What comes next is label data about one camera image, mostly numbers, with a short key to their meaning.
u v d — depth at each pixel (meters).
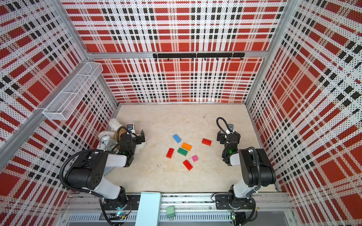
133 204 0.73
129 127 0.80
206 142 0.96
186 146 0.93
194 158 0.88
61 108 0.69
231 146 0.72
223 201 0.74
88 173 0.45
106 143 0.85
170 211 0.70
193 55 0.88
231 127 0.80
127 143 0.72
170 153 0.90
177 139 0.98
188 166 0.85
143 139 0.88
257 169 0.42
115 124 0.96
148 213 0.68
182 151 0.93
